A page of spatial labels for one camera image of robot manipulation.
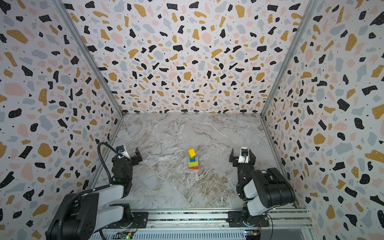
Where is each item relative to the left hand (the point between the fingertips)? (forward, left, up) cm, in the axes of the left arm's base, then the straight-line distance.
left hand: (128, 148), depth 85 cm
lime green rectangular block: (-6, -36, -9) cm, 38 cm away
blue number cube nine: (-5, -37, -6) cm, 38 cm away
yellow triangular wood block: (-4, -37, +2) cm, 37 cm away
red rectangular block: (-6, -38, -13) cm, 41 cm away
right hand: (0, -65, +1) cm, 65 cm away
